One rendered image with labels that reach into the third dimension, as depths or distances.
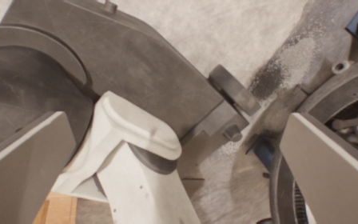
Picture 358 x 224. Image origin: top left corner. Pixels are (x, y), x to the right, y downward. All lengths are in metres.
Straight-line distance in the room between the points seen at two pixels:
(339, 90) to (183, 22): 0.45
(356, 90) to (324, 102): 0.07
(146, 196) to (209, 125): 0.31
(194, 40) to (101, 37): 0.32
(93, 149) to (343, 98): 0.57
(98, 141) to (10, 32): 0.23
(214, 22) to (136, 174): 0.49
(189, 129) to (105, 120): 0.33
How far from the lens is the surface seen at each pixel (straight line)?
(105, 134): 0.33
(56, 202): 0.86
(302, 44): 0.93
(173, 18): 0.62
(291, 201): 0.67
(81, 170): 0.38
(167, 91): 0.50
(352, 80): 0.62
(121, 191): 0.41
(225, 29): 0.69
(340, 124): 0.59
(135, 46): 0.44
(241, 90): 0.59
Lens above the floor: 0.58
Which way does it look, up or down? 49 degrees down
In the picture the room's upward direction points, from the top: 154 degrees clockwise
